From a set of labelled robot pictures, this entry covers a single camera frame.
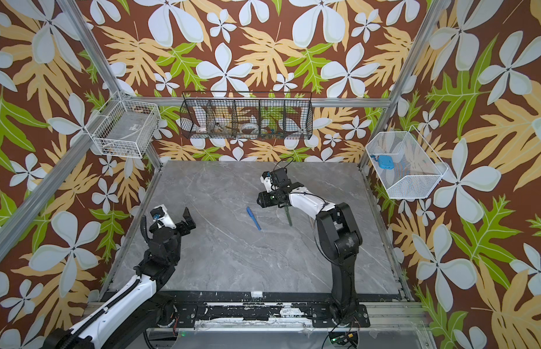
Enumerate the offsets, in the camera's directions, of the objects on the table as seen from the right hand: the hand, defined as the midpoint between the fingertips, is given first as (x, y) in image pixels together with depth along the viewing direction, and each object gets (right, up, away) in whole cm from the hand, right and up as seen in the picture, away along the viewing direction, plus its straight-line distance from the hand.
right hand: (261, 198), depth 96 cm
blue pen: (-5, -7, +5) cm, 10 cm away
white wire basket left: (-54, +29, -10) cm, 62 cm away
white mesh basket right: (+58, +12, -18) cm, 62 cm away
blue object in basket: (+51, +15, -10) cm, 54 cm away
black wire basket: (-6, +38, +1) cm, 39 cm away
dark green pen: (+13, -9, +4) cm, 16 cm away
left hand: (-32, -4, -16) cm, 35 cm away
